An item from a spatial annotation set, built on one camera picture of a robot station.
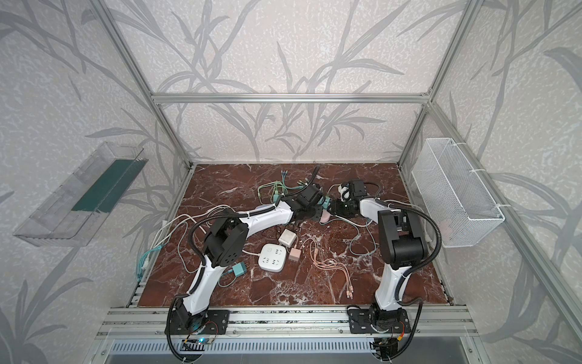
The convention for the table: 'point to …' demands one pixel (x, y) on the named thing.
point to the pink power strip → (325, 216)
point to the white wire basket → (453, 195)
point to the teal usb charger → (239, 269)
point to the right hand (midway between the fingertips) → (332, 203)
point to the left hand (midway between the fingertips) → (322, 205)
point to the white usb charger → (287, 237)
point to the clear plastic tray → (73, 214)
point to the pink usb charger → (294, 254)
